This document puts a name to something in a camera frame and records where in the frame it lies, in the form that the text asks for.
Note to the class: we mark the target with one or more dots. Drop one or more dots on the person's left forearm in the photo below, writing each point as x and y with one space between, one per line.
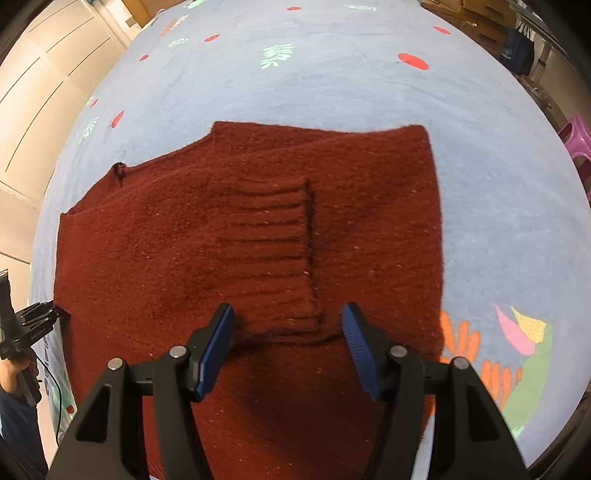
18 438

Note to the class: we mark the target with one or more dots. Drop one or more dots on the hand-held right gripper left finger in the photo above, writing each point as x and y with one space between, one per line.
212 350

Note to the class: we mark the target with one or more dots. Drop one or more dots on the navy tote bag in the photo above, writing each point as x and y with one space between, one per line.
517 50

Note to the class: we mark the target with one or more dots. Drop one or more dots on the blue printed bedsheet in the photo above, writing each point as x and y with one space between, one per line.
346 92

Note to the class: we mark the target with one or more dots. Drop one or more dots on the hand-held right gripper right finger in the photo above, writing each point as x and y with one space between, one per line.
362 350

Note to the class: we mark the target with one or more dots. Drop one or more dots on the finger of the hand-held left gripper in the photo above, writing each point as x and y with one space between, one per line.
37 311
41 328

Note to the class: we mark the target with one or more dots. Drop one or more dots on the wooden headboard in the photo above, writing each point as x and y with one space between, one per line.
138 5

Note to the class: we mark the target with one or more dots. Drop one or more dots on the wooden chest of drawers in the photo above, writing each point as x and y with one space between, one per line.
480 23

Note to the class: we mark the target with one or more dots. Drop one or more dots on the purple plastic stool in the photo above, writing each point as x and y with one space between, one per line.
579 138

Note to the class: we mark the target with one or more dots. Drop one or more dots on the dark red knitted sweater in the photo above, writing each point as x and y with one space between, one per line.
161 254

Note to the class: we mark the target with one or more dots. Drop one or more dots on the person's left hand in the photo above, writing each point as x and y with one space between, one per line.
9 376

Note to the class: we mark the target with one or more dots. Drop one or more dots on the cream wardrobe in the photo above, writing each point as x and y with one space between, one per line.
46 69

